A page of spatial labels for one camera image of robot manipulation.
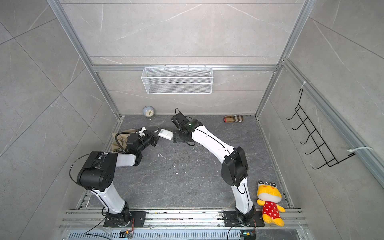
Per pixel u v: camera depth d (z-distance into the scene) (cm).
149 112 114
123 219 66
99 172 49
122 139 101
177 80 101
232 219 73
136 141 74
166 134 86
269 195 75
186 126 61
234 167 50
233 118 114
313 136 68
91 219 75
